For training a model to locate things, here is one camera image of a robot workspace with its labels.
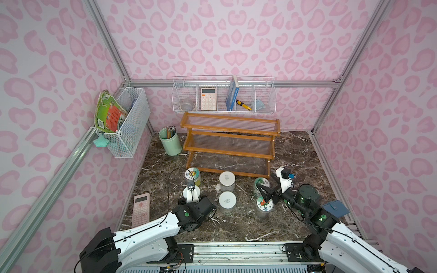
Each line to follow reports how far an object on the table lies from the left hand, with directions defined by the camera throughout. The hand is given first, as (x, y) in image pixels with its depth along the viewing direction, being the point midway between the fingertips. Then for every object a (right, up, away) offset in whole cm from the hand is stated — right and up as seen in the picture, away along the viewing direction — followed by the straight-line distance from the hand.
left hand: (195, 195), depth 83 cm
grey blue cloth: (+35, +49, +18) cm, 62 cm away
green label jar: (+15, -2, -4) cm, 16 cm away
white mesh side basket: (-28, +25, -11) cm, 39 cm away
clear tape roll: (-6, +46, +12) cm, 48 cm away
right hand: (+31, +9, -10) cm, 34 cm away
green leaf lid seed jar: (+33, +6, +3) cm, 34 cm away
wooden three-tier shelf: (+18, +25, +31) cm, 44 cm away
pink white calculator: (+5, +49, +10) cm, 51 cm away
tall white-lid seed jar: (+15, +7, +3) cm, 17 cm away
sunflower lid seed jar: (-3, +9, +7) cm, 12 cm away
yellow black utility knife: (+25, +47, +12) cm, 54 cm away
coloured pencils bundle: (-17, +33, +16) cm, 40 cm away
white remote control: (-28, -8, +2) cm, 29 cm away
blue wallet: (+69, -6, +1) cm, 69 cm away
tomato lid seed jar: (+32, -5, -5) cm, 33 cm away
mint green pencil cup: (-18, +24, +19) cm, 36 cm away
